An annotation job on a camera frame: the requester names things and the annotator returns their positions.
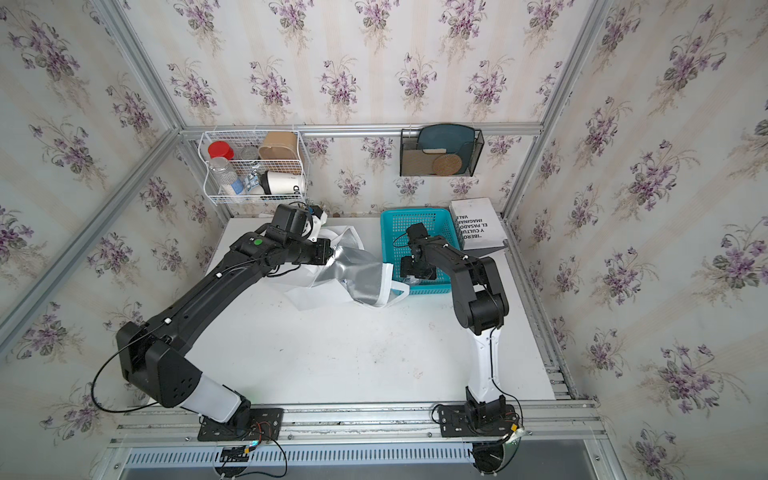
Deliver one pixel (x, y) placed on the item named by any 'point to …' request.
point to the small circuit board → (234, 454)
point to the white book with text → (477, 224)
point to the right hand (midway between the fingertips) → (416, 273)
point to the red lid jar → (220, 149)
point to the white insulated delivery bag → (353, 275)
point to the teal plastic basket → (437, 222)
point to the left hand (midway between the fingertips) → (339, 254)
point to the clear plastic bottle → (224, 176)
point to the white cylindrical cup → (282, 183)
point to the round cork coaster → (447, 165)
